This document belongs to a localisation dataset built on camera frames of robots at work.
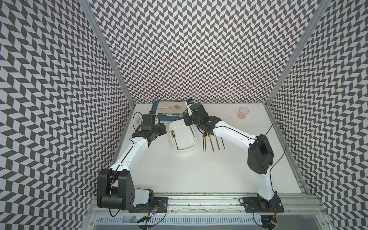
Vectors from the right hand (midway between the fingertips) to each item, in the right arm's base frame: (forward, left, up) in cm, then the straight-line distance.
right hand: (186, 115), depth 88 cm
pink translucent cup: (+15, -43, -15) cm, 48 cm away
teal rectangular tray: (+15, +17, -19) cm, 29 cm away
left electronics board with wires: (-47, +15, -14) cm, 51 cm away
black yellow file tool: (-4, +9, -18) cm, 20 cm away
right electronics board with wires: (-52, -40, -18) cm, 68 cm away
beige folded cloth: (+20, +13, -17) cm, 30 cm away
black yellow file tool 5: (-12, -21, -19) cm, 31 cm away
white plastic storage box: (-5, +3, -18) cm, 18 cm away
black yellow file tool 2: (-9, -3, -4) cm, 10 cm away
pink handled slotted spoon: (+24, +10, -16) cm, 31 cm away
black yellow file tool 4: (-5, -13, -19) cm, 24 cm away
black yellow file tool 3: (-4, -12, -19) cm, 22 cm away
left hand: (-6, +14, -4) cm, 15 cm away
